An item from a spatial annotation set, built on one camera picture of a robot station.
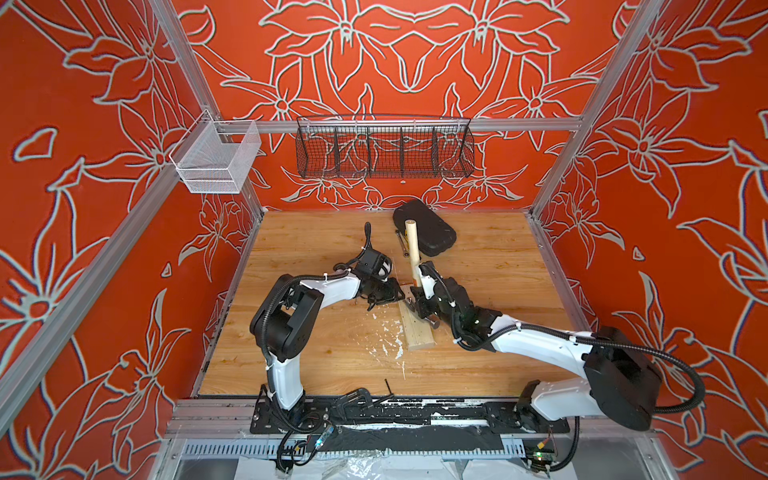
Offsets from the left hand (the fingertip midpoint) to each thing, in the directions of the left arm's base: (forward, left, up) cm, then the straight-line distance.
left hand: (403, 295), depth 92 cm
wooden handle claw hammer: (+1, -1, +26) cm, 26 cm away
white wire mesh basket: (+31, +63, +28) cm, 75 cm away
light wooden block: (-12, -4, +1) cm, 13 cm away
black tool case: (+27, -12, -1) cm, 30 cm away
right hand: (-2, -3, +11) cm, 11 cm away
